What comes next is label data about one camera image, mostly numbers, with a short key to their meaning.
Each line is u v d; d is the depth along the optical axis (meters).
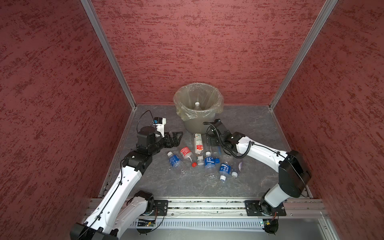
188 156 0.90
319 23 0.76
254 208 0.74
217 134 0.66
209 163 0.84
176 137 0.65
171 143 0.64
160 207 0.74
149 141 0.57
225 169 0.81
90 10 0.71
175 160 0.85
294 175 0.45
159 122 0.63
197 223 0.77
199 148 0.90
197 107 1.07
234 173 0.83
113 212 0.41
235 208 0.76
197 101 1.07
